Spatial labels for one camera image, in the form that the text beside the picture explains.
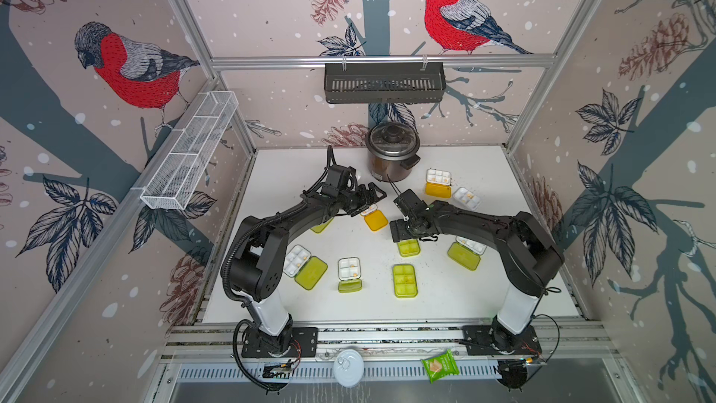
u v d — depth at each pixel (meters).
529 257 0.48
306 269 0.87
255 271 0.47
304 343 0.73
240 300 0.50
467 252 0.90
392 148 0.98
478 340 0.73
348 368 0.66
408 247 0.91
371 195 0.81
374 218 0.99
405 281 0.83
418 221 0.68
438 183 1.07
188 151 0.78
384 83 1.04
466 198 1.04
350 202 0.78
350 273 0.86
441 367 0.68
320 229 0.96
